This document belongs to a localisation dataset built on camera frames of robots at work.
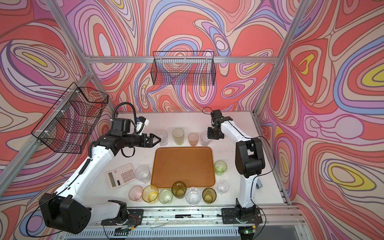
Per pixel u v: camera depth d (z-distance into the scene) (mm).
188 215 734
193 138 1008
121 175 856
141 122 690
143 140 665
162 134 981
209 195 803
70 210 376
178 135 936
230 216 730
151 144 676
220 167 886
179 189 806
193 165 916
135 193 800
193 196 810
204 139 886
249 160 523
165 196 799
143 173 878
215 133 813
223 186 807
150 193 800
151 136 689
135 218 722
